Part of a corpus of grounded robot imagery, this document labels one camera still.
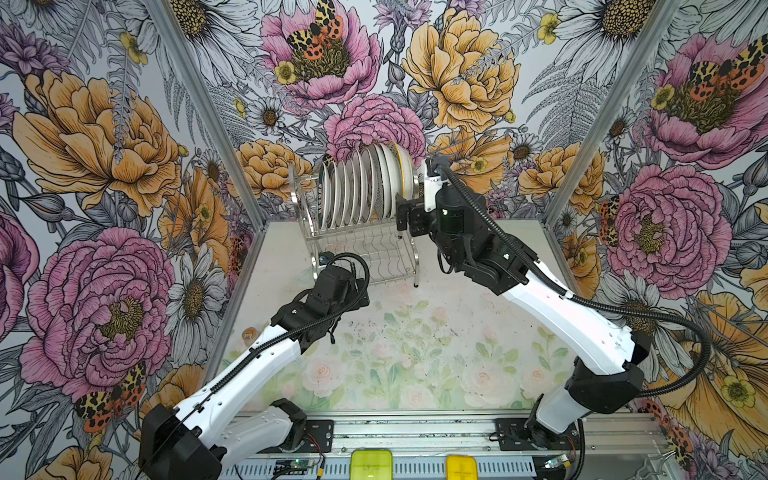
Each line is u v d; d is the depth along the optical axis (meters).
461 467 0.70
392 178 0.72
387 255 1.05
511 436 0.73
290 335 0.50
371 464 0.70
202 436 0.39
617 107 0.88
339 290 0.59
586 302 0.41
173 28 0.73
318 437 0.75
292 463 0.71
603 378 0.42
